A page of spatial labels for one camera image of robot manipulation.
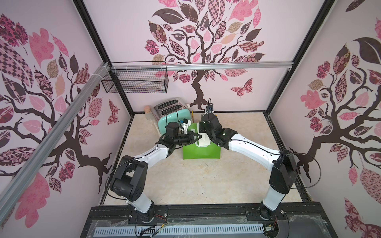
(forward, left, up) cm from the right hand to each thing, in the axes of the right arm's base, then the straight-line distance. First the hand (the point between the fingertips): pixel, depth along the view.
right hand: (202, 119), depth 83 cm
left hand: (-8, +1, -8) cm, 11 cm away
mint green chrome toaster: (+16, +21, -8) cm, 28 cm away
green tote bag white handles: (-11, 0, -13) cm, 18 cm away
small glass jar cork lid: (+22, +40, -18) cm, 49 cm away
